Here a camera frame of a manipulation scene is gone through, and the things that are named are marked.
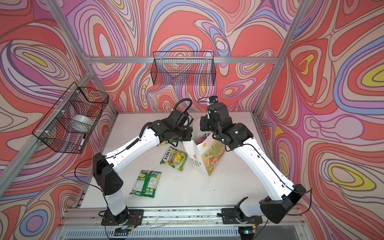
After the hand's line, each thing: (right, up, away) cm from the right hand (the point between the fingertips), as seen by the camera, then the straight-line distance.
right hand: (205, 121), depth 70 cm
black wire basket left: (-69, -3, +3) cm, 69 cm away
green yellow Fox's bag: (-17, -22, +21) cm, 35 cm away
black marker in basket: (-61, -10, +3) cm, 62 cm away
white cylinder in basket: (-59, -1, 0) cm, 59 cm away
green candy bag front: (-32, -34, +12) cm, 49 cm away
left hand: (-5, -7, +9) cm, 12 cm away
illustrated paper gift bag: (0, -15, +2) cm, 15 cm away
